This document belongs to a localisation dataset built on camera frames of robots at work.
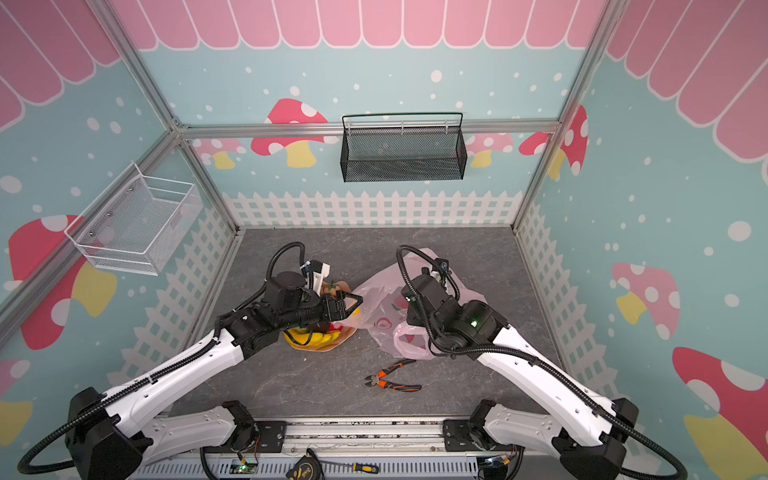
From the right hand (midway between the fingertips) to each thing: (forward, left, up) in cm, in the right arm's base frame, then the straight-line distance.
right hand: (416, 302), depth 71 cm
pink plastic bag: (+8, +8, -20) cm, 23 cm away
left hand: (+1, +16, -4) cm, 16 cm away
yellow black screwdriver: (-30, +14, -23) cm, 41 cm away
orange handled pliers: (-10, +10, -24) cm, 28 cm away
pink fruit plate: (+2, +20, -21) cm, 29 cm away
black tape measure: (-31, +25, -21) cm, 45 cm away
